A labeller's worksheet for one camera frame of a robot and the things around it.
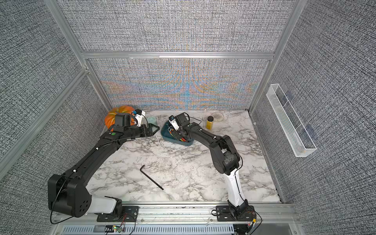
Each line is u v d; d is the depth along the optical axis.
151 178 0.85
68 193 0.40
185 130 0.72
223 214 0.72
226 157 0.55
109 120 0.98
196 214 0.75
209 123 1.03
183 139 1.00
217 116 1.17
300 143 0.71
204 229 0.70
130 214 0.73
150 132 0.72
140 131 0.71
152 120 1.00
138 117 0.73
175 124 0.88
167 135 1.03
